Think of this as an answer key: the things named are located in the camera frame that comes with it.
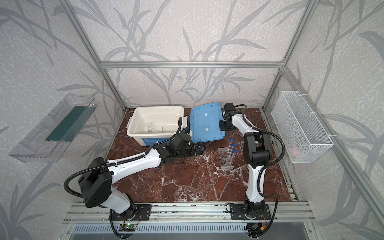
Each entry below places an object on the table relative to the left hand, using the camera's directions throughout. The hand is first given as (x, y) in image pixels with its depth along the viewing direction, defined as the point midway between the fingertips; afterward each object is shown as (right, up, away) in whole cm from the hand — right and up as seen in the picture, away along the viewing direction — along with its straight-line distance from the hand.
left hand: (203, 145), depth 81 cm
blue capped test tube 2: (+17, 0, +2) cm, 17 cm away
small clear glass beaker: (-36, +9, +20) cm, 43 cm away
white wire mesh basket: (+42, +7, -19) cm, 47 cm away
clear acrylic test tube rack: (+14, -11, +10) cm, 20 cm away
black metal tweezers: (-27, +7, +24) cm, 37 cm away
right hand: (+15, +12, +20) cm, 28 cm away
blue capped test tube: (+20, 0, +23) cm, 31 cm away
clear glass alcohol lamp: (-33, +6, +18) cm, 38 cm away
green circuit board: (-37, -38, -10) cm, 54 cm away
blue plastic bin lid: (+2, +12, +26) cm, 29 cm away
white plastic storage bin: (-30, +16, +20) cm, 39 cm away
